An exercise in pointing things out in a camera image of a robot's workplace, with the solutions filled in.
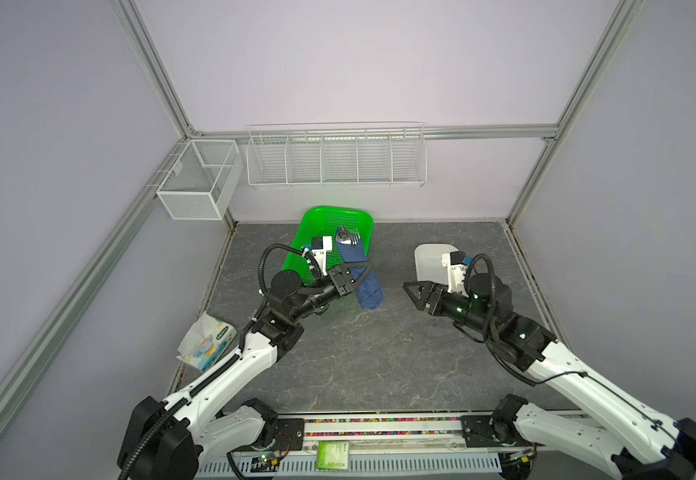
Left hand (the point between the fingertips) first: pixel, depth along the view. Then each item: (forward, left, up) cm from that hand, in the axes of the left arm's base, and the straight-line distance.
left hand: (374, 271), depth 64 cm
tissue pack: (-2, +47, -29) cm, 55 cm away
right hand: (-1, -9, -6) cm, 11 cm away
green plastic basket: (+46, +15, -30) cm, 57 cm away
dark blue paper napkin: (-4, +1, -2) cm, 4 cm away
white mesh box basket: (+47, +54, -9) cm, 72 cm away
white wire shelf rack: (+51, +8, -4) cm, 52 cm away
